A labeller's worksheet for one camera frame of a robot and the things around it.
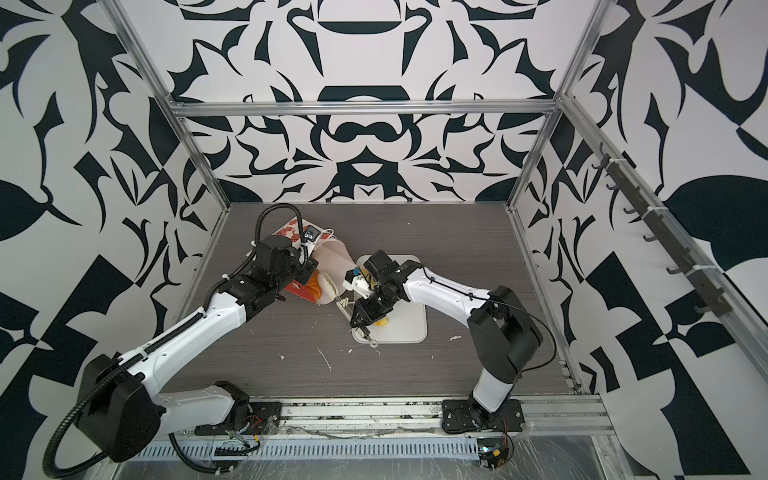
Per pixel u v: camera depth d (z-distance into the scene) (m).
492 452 0.71
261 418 0.74
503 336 0.46
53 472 0.35
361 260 1.02
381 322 0.77
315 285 0.89
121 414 0.39
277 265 0.62
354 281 0.77
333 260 1.01
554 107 0.91
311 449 0.65
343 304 0.81
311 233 0.69
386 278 0.68
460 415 0.74
